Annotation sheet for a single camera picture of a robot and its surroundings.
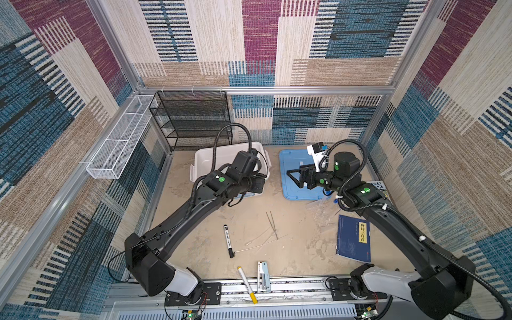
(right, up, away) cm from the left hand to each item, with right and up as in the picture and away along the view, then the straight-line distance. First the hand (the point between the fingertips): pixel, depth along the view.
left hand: (262, 177), depth 75 cm
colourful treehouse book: (+58, -5, +24) cm, 63 cm away
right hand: (+12, +2, -3) cm, 12 cm away
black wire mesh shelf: (-37, +29, +33) cm, 58 cm away
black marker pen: (-14, -27, +10) cm, 32 cm away
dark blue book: (+38, -26, +10) cm, 48 cm away
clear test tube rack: (+28, -17, +18) cm, 37 cm away
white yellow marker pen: (-4, -42, -2) cm, 42 cm away
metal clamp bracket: (0, -37, -1) cm, 37 cm away
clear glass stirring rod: (-6, -31, +10) cm, 33 cm away
